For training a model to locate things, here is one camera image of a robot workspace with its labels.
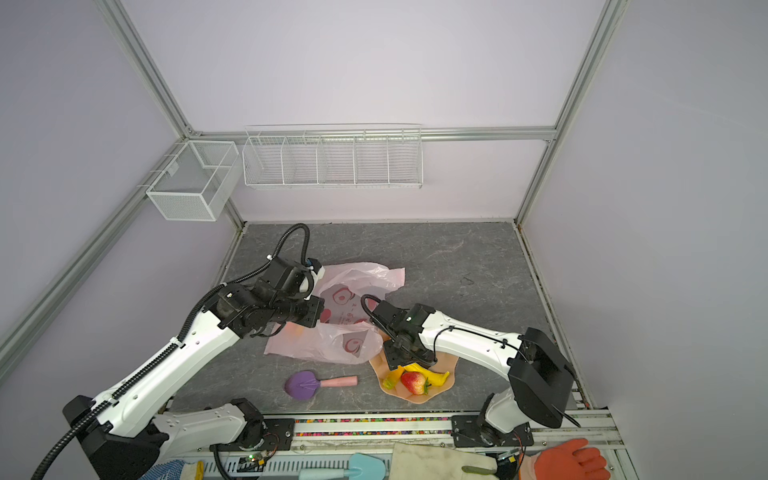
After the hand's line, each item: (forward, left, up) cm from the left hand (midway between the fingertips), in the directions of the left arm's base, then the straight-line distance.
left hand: (320, 312), depth 73 cm
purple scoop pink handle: (-11, +7, -20) cm, 24 cm away
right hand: (-8, -19, -15) cm, 25 cm away
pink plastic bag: (-6, -6, 0) cm, 9 cm away
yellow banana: (-13, -28, -15) cm, 34 cm away
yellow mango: (-13, -17, -13) cm, 25 cm away
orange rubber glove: (-32, -56, -18) cm, 67 cm away
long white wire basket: (+56, 0, +7) cm, 57 cm away
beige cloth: (-30, -21, -21) cm, 42 cm away
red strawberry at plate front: (-14, -23, -14) cm, 30 cm away
